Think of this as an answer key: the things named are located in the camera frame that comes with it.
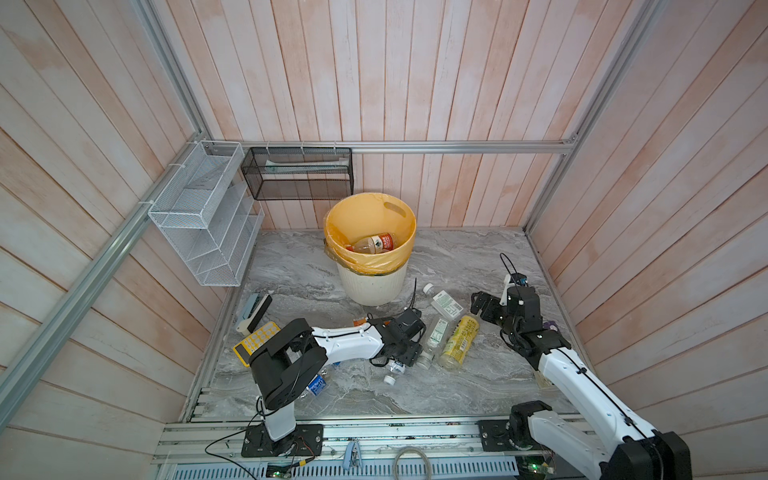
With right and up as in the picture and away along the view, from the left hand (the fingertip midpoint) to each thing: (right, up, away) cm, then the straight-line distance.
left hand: (405, 353), depth 88 cm
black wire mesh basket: (-32, +55, +2) cm, 64 cm away
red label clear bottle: (-9, +33, +7) cm, 35 cm away
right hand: (+23, +17, -3) cm, 29 cm away
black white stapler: (-48, +12, +6) cm, 49 cm away
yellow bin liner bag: (-12, +42, +2) cm, 44 cm away
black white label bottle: (-3, -2, -6) cm, 7 cm away
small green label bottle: (+10, +5, -2) cm, 11 cm away
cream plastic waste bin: (-10, +19, +1) cm, 22 cm away
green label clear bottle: (+13, +14, +8) cm, 21 cm away
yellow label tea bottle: (+17, +5, -2) cm, 18 cm away
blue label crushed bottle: (-24, -5, -10) cm, 27 cm away
